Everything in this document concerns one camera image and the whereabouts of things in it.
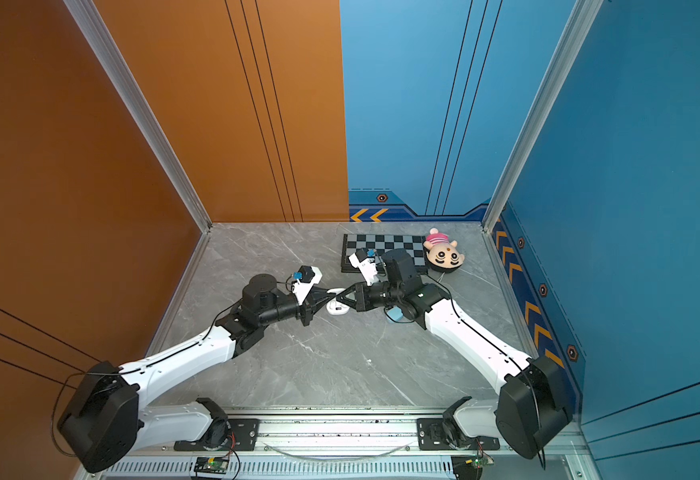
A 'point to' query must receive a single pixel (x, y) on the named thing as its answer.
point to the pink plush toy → (442, 253)
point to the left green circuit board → (211, 465)
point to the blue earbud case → (395, 313)
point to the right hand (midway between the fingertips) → (338, 298)
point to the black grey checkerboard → (381, 243)
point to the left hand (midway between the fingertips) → (334, 292)
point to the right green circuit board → (481, 460)
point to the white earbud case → (335, 307)
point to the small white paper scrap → (369, 360)
